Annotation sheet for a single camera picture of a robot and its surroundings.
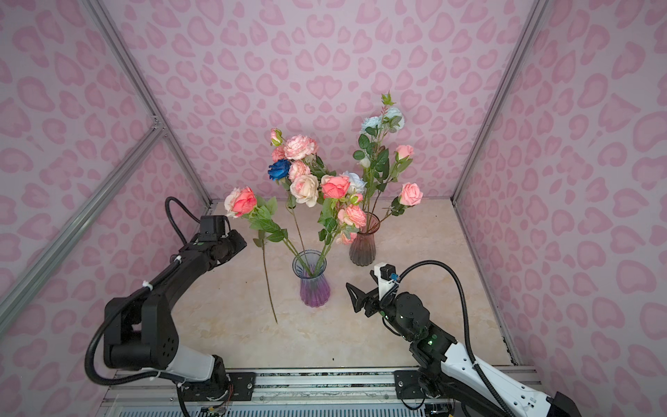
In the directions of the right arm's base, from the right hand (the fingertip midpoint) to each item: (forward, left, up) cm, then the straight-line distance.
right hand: (358, 281), depth 74 cm
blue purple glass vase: (+5, +15, -1) cm, 16 cm away
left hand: (+19, +40, -5) cm, 44 cm away
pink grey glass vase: (+23, -2, -20) cm, 31 cm away
